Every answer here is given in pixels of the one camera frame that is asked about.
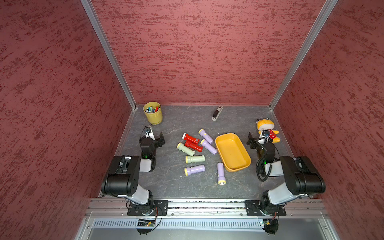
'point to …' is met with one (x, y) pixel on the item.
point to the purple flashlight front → (221, 179)
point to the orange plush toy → (267, 124)
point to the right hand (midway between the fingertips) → (256, 135)
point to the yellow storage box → (233, 154)
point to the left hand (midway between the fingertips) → (154, 135)
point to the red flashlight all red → (193, 143)
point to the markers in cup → (151, 110)
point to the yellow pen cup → (154, 118)
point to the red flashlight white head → (185, 136)
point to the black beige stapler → (217, 113)
